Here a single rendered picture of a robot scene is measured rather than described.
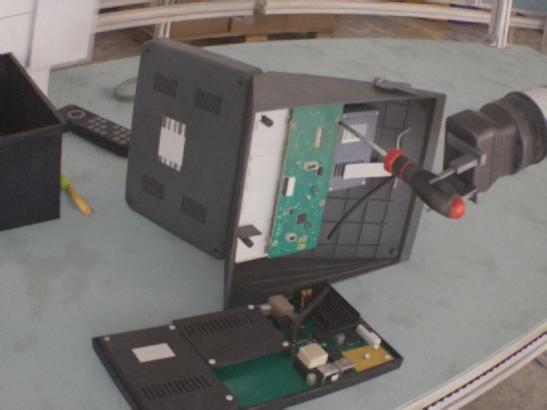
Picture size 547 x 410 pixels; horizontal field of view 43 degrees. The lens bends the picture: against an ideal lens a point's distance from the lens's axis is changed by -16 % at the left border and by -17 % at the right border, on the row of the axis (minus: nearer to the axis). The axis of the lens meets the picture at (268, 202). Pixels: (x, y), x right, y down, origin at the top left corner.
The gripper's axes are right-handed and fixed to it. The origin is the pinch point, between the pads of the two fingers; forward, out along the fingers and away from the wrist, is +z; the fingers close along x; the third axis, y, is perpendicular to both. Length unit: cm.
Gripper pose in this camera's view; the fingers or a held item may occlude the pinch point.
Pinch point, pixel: (429, 196)
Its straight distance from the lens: 64.7
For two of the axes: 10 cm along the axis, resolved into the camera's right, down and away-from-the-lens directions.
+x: -0.3, -8.1, -5.8
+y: -5.5, -4.8, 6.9
